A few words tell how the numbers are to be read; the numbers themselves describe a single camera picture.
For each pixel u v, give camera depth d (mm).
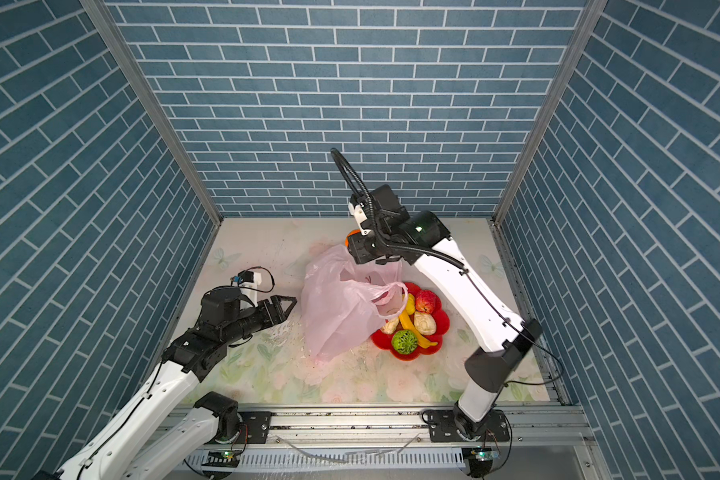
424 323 866
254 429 739
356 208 613
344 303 681
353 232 630
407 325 887
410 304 915
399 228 479
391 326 858
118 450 417
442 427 735
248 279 698
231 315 598
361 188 489
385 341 848
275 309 679
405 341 820
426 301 889
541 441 736
